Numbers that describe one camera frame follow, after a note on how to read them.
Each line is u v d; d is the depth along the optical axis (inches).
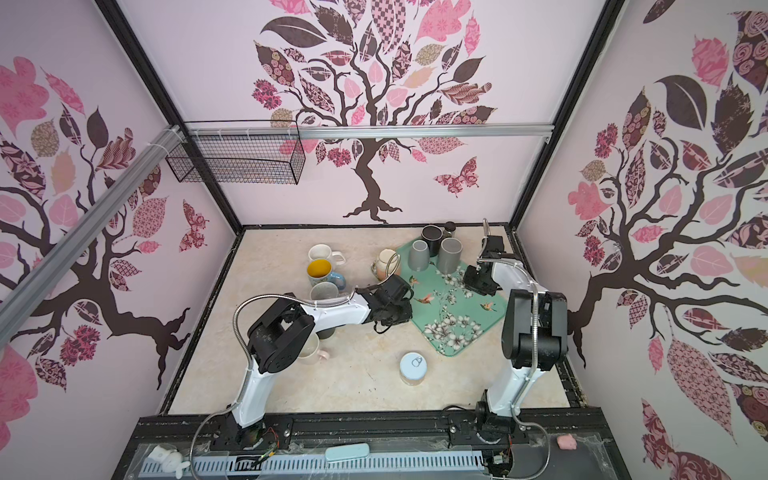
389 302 29.5
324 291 36.3
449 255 39.2
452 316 37.2
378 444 28.7
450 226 43.5
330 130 36.9
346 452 27.3
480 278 32.2
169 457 26.9
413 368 31.2
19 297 19.8
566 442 27.9
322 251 41.1
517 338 19.2
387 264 34.2
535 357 17.7
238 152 37.3
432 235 41.0
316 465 27.4
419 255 39.6
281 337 20.7
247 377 22.1
